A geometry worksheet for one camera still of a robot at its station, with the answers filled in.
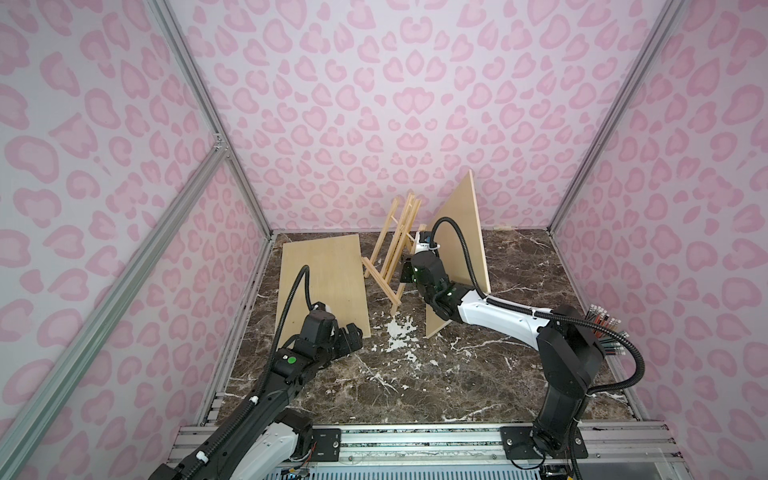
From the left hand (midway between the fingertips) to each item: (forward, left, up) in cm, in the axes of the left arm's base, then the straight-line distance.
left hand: (352, 335), depth 81 cm
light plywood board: (+25, +9, -9) cm, 28 cm away
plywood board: (+21, -29, +11) cm, 37 cm away
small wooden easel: (+22, -11, +9) cm, 27 cm away
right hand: (+20, -15, +9) cm, 27 cm away
